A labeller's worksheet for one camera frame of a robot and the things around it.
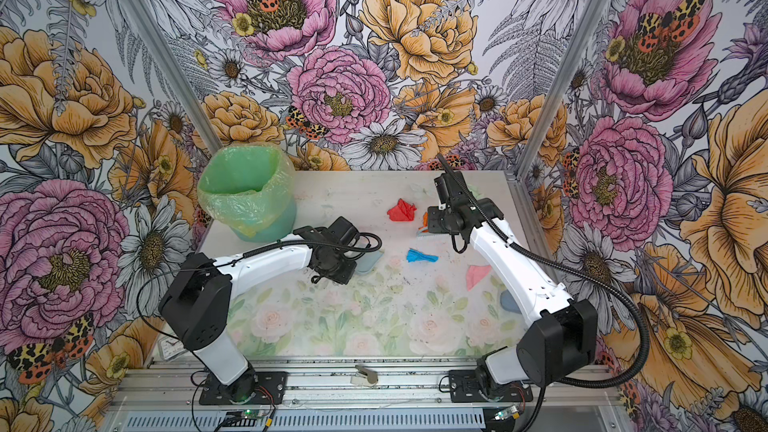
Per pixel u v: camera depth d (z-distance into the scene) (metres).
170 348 0.79
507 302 0.88
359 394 0.76
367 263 0.91
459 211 0.55
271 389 0.74
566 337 0.41
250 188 0.83
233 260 0.51
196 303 0.46
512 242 0.49
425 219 1.08
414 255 0.98
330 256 0.69
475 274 0.94
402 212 1.06
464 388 0.74
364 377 0.75
